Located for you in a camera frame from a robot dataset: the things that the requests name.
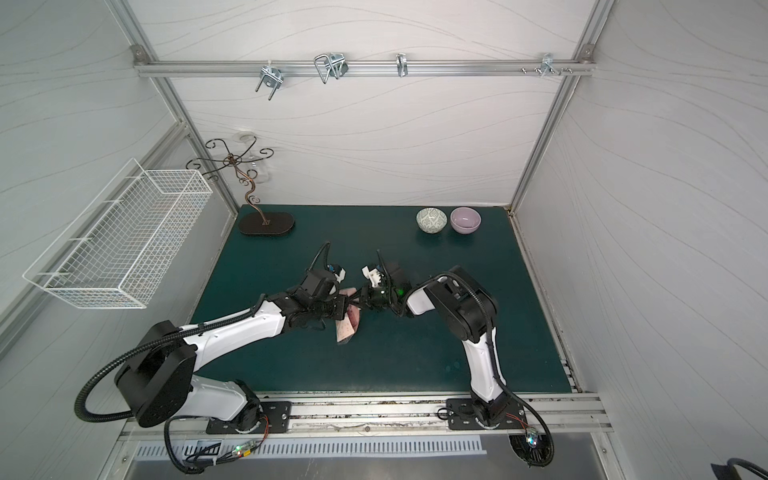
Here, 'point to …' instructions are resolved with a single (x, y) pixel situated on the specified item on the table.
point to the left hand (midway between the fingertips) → (351, 305)
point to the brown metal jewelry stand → (259, 223)
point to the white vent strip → (315, 447)
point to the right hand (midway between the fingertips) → (346, 299)
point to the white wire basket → (119, 250)
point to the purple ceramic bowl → (465, 220)
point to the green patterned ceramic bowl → (431, 220)
